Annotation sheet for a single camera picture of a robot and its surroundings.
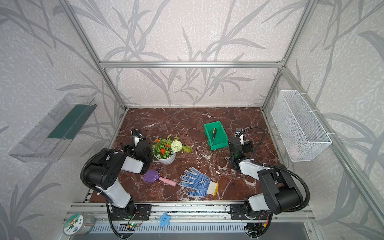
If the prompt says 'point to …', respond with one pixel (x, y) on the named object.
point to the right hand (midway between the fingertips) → (243, 135)
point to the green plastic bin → (221, 139)
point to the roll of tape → (78, 224)
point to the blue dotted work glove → (201, 182)
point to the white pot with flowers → (165, 150)
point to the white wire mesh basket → (300, 135)
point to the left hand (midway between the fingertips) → (131, 135)
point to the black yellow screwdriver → (214, 134)
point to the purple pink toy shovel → (151, 176)
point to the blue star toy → (164, 220)
